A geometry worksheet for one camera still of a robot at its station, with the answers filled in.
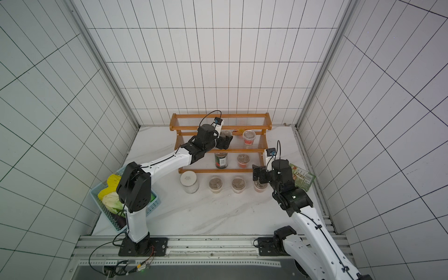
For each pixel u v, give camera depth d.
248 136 0.87
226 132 0.88
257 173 0.68
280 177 0.53
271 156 0.63
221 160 0.90
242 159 0.94
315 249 0.43
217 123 0.76
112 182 0.83
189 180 0.84
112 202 0.76
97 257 0.72
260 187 0.85
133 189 0.48
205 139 0.67
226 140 0.80
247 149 0.94
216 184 0.85
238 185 0.85
